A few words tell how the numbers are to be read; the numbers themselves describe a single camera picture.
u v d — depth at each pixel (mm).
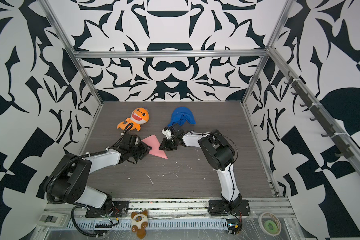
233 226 711
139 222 684
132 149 777
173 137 856
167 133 916
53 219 690
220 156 541
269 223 703
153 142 959
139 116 1007
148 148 868
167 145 865
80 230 680
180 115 1036
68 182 440
